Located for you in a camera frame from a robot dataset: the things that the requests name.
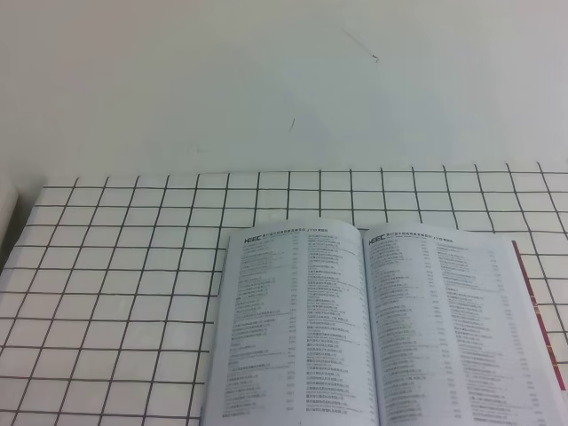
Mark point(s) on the HEEC catalogue book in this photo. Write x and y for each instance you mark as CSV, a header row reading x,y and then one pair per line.
x,y
407,324

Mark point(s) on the white grid tablecloth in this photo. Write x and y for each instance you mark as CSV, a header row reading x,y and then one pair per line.
x,y
109,294

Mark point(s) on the white object at left edge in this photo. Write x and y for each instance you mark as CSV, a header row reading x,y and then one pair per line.
x,y
8,201

